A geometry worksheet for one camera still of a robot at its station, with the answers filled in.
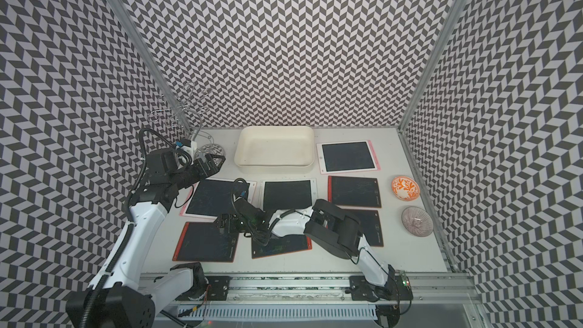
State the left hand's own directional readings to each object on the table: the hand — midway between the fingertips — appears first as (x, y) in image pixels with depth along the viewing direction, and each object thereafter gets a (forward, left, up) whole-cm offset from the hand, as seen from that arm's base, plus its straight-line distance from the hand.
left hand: (217, 164), depth 77 cm
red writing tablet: (-20, +7, -21) cm, 30 cm away
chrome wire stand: (+20, +15, +8) cm, 27 cm away
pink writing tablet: (+20, -51, -24) cm, 60 cm away
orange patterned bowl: (+2, -73, -21) cm, 76 cm away
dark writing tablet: (+1, -51, -22) cm, 56 cm away
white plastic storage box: (+26, -16, -23) cm, 38 cm away
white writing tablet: (+1, -23, -23) cm, 33 cm away
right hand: (-15, 0, -19) cm, 25 cm away
